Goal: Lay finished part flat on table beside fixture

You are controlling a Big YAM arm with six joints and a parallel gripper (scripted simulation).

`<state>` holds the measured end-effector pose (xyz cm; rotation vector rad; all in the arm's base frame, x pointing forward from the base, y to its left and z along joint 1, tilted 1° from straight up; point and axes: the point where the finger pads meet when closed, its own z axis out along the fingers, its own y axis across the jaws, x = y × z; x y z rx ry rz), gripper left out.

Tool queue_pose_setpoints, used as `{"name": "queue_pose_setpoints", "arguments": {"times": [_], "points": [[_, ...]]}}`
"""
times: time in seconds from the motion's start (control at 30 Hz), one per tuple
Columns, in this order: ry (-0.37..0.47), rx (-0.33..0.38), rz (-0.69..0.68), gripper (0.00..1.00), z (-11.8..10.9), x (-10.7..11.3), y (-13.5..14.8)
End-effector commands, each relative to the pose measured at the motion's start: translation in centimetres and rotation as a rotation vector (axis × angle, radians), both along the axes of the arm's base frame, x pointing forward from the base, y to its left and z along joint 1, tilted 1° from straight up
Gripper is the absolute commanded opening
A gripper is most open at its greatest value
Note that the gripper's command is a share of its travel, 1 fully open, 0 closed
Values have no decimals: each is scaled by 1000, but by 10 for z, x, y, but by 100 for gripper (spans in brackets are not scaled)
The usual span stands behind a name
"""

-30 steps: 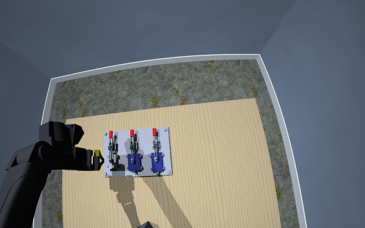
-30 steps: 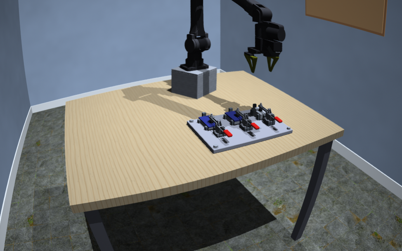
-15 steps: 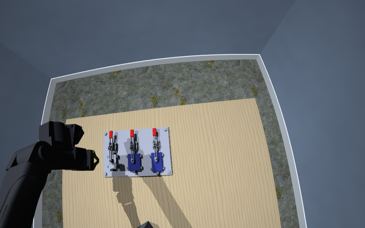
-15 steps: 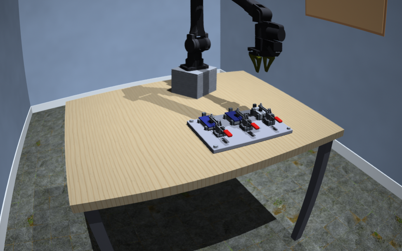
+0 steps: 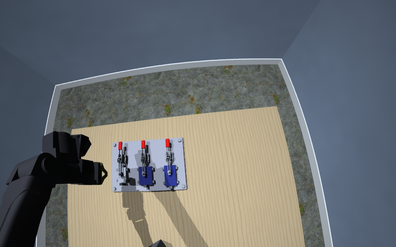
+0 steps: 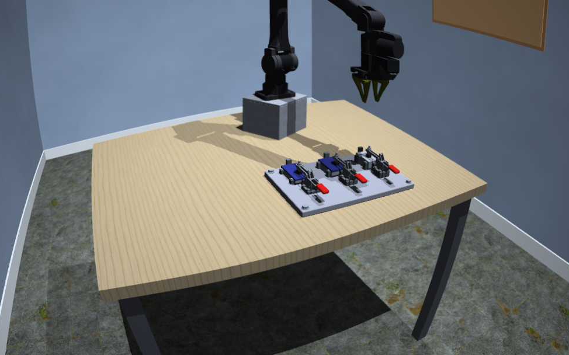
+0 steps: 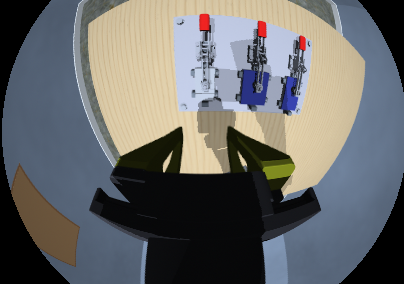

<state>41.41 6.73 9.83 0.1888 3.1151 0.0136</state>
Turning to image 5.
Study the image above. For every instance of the blue rectangular block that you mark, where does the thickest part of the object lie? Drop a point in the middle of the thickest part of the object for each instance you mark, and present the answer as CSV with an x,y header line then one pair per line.
x,y
170,180
146,180

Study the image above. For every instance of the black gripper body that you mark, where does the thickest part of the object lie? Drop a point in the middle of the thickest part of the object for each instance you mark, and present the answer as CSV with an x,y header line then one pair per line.
x,y
89,178

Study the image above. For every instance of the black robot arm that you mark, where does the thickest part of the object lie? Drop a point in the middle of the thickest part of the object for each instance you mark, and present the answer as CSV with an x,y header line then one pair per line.
x,y
31,182

